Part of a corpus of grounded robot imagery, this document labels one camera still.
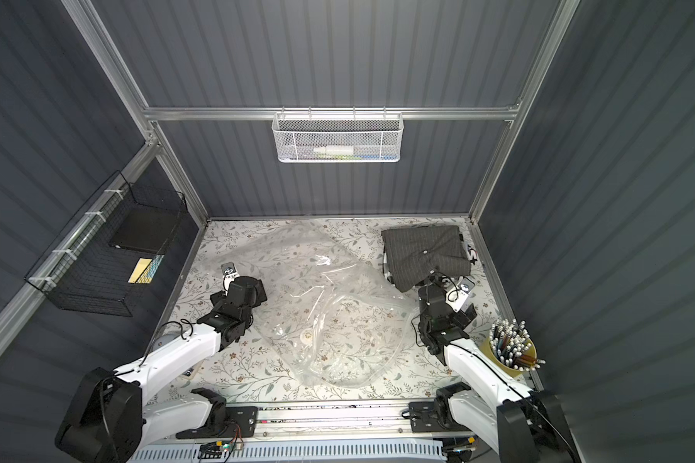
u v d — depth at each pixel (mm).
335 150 903
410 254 926
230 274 740
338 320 917
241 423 754
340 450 770
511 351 674
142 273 642
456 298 708
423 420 727
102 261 726
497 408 427
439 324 656
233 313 653
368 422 745
